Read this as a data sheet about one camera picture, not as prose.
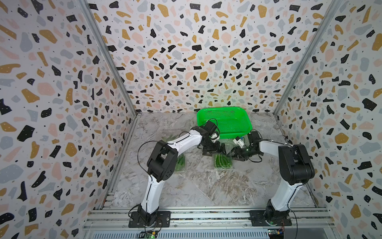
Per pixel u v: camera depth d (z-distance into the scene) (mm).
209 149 816
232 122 1167
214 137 835
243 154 856
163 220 733
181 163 903
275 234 714
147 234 703
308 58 891
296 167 506
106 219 749
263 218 729
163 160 542
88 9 701
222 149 817
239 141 923
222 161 920
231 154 895
